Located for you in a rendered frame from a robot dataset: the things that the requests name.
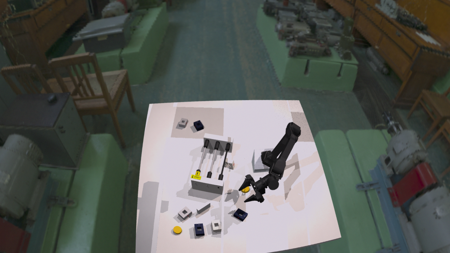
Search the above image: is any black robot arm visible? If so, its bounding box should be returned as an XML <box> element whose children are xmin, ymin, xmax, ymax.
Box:
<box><xmin>261</xmin><ymin>122</ymin><xmax>301</xmax><ymax>190</ymax></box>

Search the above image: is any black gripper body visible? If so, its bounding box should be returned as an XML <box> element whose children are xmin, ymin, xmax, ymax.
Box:
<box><xmin>245</xmin><ymin>174</ymin><xmax>268</xmax><ymax>203</ymax></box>

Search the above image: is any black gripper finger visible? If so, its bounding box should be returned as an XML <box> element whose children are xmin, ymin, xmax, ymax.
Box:
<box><xmin>239</xmin><ymin>178</ymin><xmax>251</xmax><ymax>191</ymax></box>
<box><xmin>244</xmin><ymin>194</ymin><xmax>259</xmax><ymax>202</ymax></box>

